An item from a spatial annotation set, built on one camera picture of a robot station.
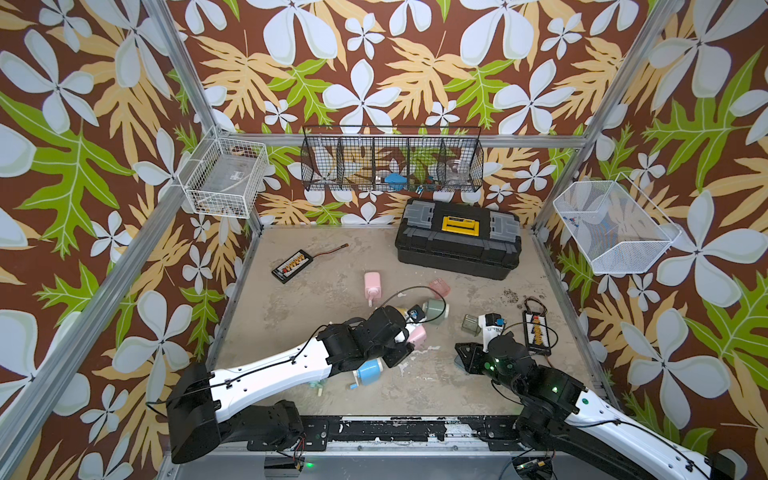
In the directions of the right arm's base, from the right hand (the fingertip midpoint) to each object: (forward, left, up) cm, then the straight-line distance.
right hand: (451, 347), depth 77 cm
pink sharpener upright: (+22, +22, -5) cm, 31 cm away
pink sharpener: (0, +10, +7) cm, 12 cm away
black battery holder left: (+35, +51, -10) cm, 63 cm away
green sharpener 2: (-7, +35, -7) cm, 37 cm away
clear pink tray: (+26, -2, -11) cm, 28 cm away
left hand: (+2, +12, +4) cm, 13 cm away
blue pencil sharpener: (-5, +22, -4) cm, 23 cm away
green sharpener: (+14, +2, -5) cm, 15 cm away
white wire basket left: (+43, +65, +24) cm, 82 cm away
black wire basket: (+59, +15, +19) cm, 63 cm away
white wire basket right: (+28, -48, +16) cm, 57 cm away
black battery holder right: (+9, -30, -11) cm, 33 cm away
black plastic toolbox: (+35, -7, +5) cm, 35 cm away
